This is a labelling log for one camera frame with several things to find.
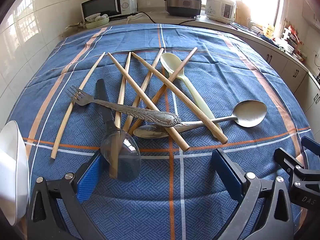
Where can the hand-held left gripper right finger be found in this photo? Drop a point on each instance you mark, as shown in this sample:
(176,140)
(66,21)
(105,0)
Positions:
(226,170)

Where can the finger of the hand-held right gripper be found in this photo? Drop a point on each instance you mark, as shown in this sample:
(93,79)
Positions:
(310,145)
(285,157)

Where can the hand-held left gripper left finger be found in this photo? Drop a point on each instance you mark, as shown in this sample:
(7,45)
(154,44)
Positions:
(90,177)

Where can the wooden chopstick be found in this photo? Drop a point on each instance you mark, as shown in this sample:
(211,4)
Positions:
(212,128)
(58,140)
(180,142)
(188,58)
(154,65)
(126,75)

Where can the large metal spoon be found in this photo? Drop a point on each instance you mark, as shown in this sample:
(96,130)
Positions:
(250,112)

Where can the blue plaid tablecloth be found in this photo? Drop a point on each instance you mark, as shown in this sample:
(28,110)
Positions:
(160,200)

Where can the small metal spoon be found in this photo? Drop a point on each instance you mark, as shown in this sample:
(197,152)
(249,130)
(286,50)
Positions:
(150,132)

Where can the white bowl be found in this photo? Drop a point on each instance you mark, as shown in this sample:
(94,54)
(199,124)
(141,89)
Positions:
(12,170)

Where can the white kitchen counter cabinets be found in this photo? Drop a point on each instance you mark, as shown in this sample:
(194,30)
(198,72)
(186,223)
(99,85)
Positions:
(282,67)

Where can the ornate metal fork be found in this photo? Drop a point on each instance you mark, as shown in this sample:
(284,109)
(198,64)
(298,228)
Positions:
(160,116)

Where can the countertop dish rack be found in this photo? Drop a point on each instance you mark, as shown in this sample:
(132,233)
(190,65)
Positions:
(292,40)

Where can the blue rag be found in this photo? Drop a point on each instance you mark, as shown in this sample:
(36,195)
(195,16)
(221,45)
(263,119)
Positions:
(272,42)

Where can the pale green plastic spoon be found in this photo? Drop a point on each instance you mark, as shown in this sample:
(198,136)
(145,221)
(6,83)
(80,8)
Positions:
(170,63)

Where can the yellow bottle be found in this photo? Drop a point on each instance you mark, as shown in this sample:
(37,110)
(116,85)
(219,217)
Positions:
(270,31)

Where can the wooden cutting board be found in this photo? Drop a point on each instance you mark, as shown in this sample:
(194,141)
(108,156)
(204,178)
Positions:
(242,13)

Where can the pale green tray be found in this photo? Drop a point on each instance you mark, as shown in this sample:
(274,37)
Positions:
(96,24)

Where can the white rice cooker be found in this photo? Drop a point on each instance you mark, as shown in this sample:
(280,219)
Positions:
(220,8)

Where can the white power strip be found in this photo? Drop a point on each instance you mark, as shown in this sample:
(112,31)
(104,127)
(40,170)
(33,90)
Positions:
(135,16)

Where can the black rice cooker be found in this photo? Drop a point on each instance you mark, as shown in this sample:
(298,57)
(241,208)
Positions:
(183,3)

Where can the white microwave oven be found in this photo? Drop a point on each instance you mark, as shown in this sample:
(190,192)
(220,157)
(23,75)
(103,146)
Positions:
(105,5)

